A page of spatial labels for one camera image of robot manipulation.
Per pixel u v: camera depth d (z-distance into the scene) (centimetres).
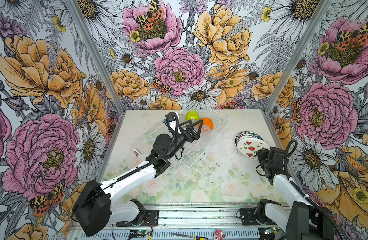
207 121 108
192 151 98
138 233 71
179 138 62
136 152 96
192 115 111
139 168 52
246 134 105
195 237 69
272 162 67
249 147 97
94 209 40
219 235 66
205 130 97
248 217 74
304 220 42
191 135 61
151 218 74
